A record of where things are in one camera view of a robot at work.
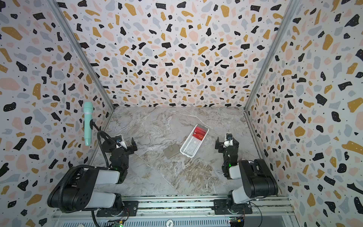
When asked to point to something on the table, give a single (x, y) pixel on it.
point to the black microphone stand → (91, 123)
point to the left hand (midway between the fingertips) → (127, 139)
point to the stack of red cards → (199, 133)
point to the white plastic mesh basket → (194, 140)
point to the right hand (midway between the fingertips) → (229, 138)
